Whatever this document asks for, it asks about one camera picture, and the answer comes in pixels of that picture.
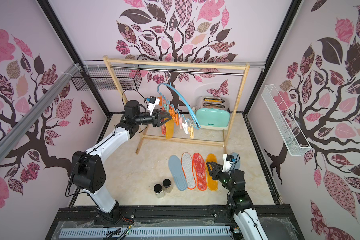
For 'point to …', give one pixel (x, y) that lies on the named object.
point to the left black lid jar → (158, 190)
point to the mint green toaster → (213, 112)
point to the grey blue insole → (175, 167)
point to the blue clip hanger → (177, 118)
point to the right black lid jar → (167, 185)
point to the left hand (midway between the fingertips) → (168, 117)
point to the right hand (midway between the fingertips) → (208, 165)
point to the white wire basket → (295, 140)
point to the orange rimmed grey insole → (187, 164)
